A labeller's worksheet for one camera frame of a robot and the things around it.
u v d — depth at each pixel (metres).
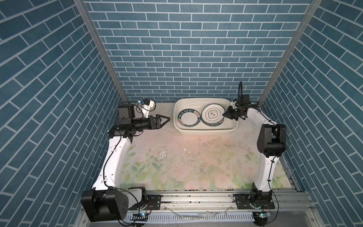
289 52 0.88
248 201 0.74
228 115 0.91
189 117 1.09
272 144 0.57
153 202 0.73
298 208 0.74
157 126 0.62
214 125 1.04
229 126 1.06
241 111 0.78
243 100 0.82
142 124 0.62
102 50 0.87
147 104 0.65
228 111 0.91
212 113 1.05
